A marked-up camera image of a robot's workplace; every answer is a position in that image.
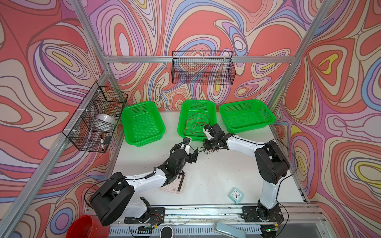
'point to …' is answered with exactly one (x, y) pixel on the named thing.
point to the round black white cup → (166, 231)
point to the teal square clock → (236, 195)
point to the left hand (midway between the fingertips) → (193, 146)
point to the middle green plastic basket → (189, 107)
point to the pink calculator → (176, 186)
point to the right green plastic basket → (245, 116)
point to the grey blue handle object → (221, 229)
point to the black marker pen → (101, 142)
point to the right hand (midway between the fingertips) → (205, 147)
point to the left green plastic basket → (142, 123)
